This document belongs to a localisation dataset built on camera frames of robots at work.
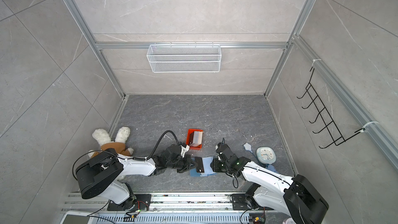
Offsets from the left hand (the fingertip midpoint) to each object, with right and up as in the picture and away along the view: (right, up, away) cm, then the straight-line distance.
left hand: (199, 163), depth 81 cm
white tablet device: (-52, -18, -15) cm, 57 cm away
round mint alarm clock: (+38, +3, +5) cm, 38 cm away
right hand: (+7, -2, +4) cm, 8 cm away
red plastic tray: (-6, +10, +14) cm, 18 cm away
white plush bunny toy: (-55, +12, +5) cm, 56 cm away
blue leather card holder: (+4, -4, +3) cm, 7 cm away
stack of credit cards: (-1, +11, +9) cm, 15 cm away
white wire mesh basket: (-10, +62, +19) cm, 66 cm away
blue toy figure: (+29, +6, +11) cm, 32 cm away
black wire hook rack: (+56, +26, -13) cm, 63 cm away
